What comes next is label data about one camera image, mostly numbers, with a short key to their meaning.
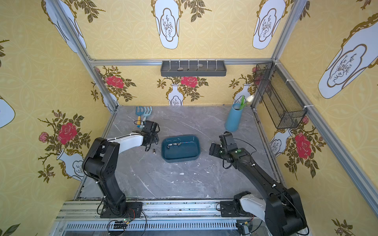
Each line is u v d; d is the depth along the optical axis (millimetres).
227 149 639
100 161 497
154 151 948
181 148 988
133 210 730
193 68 926
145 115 1168
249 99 836
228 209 735
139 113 1171
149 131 780
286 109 741
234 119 956
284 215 394
